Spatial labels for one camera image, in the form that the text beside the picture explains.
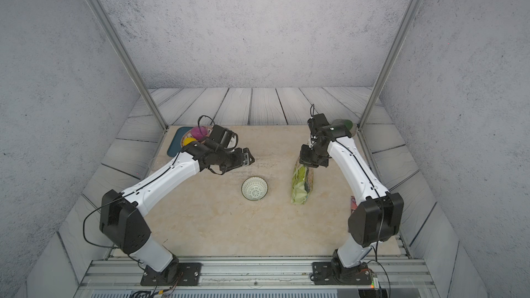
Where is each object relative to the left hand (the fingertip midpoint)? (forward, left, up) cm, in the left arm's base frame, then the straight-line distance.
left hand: (251, 162), depth 81 cm
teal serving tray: (+27, +44, -21) cm, 56 cm away
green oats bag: (-7, -19, -5) cm, 21 cm away
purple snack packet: (-9, -43, -20) cm, 49 cm away
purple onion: (+31, +31, -15) cm, 46 cm away
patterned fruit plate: (+31, +37, -17) cm, 51 cm away
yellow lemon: (+27, +36, -16) cm, 48 cm away
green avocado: (+36, -52, -15) cm, 65 cm away
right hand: (-1, -21, +1) cm, 21 cm away
